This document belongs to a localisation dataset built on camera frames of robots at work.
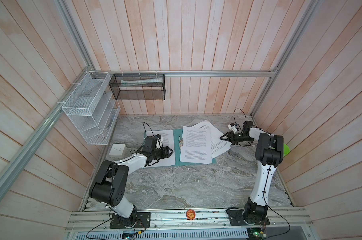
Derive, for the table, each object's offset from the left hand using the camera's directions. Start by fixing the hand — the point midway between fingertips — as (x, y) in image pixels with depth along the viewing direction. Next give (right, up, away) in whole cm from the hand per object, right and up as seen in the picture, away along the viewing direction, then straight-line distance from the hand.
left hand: (170, 154), depth 92 cm
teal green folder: (+5, +10, +15) cm, 19 cm away
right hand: (+37, +9, +13) cm, 40 cm away
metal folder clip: (+7, +7, +10) cm, 14 cm away
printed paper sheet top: (-3, +7, +13) cm, 15 cm away
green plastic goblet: (+67, +4, -9) cm, 67 cm away
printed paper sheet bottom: (+33, +5, +10) cm, 35 cm away
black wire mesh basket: (-23, +46, +13) cm, 53 cm away
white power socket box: (-35, +2, +4) cm, 35 cm away
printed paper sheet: (+18, +4, +12) cm, 22 cm away
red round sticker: (+11, -28, -17) cm, 35 cm away
